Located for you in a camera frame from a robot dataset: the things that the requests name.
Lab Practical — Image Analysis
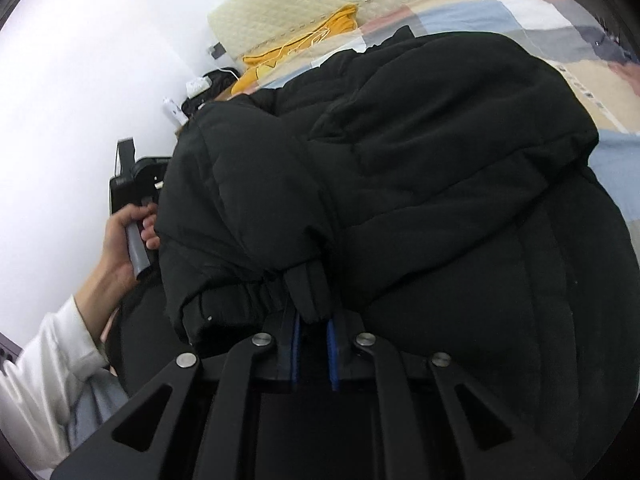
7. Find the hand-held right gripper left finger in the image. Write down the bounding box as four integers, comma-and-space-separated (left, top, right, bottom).
50, 309, 302, 480

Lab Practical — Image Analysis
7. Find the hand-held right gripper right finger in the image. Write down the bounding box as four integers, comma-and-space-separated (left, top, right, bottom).
326, 309, 577, 480

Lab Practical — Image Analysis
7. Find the black puffer jacket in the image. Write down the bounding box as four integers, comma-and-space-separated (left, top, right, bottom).
107, 25, 640, 480

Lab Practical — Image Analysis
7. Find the person's left forearm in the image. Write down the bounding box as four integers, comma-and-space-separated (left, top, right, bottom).
0, 260, 138, 471

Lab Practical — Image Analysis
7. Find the person's left hand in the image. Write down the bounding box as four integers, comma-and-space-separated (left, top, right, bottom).
101, 202, 162, 292

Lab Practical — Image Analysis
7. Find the white bottle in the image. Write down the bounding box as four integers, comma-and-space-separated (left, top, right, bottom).
162, 97, 187, 126

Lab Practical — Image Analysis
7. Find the black bag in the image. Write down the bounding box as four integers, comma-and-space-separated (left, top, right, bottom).
181, 67, 242, 117

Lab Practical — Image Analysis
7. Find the yellow pillow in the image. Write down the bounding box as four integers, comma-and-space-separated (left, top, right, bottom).
231, 4, 360, 97

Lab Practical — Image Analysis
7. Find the checked patchwork quilt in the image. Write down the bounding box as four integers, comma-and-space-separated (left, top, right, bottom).
257, 0, 640, 241

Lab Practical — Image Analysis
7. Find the white charging cable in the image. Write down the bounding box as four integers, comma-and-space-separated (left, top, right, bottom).
216, 55, 242, 81

